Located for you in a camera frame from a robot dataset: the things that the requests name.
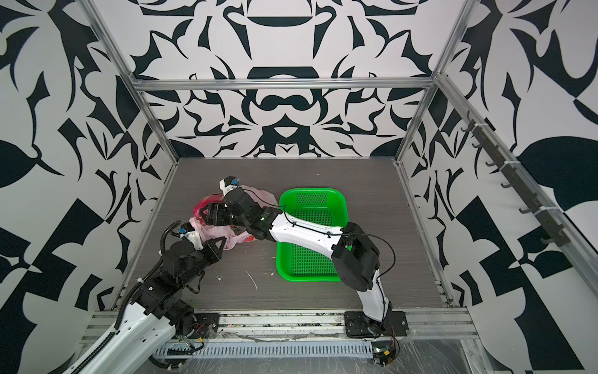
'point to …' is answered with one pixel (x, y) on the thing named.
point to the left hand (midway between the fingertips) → (225, 235)
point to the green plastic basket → (297, 263)
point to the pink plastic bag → (230, 236)
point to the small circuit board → (383, 351)
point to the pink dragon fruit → (211, 199)
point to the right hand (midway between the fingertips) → (205, 209)
